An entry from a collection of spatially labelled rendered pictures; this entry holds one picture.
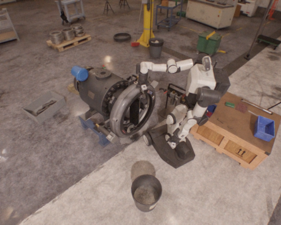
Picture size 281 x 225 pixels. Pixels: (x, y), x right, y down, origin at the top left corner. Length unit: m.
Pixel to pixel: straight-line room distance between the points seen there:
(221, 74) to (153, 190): 1.40
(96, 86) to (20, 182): 1.59
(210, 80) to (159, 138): 1.25
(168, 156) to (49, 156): 1.66
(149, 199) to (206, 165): 0.93
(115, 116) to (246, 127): 1.68
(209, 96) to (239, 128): 1.22
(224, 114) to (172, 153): 0.91
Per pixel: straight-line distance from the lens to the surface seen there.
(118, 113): 1.77
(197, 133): 2.59
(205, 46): 4.93
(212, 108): 2.45
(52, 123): 3.11
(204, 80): 1.35
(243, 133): 2.38
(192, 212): 2.18
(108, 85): 2.06
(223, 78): 1.46
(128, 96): 1.76
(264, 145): 2.39
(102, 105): 2.08
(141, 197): 2.01
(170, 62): 1.56
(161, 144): 2.29
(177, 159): 2.20
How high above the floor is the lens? 2.05
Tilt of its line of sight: 45 degrees down
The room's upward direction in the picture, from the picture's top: straight up
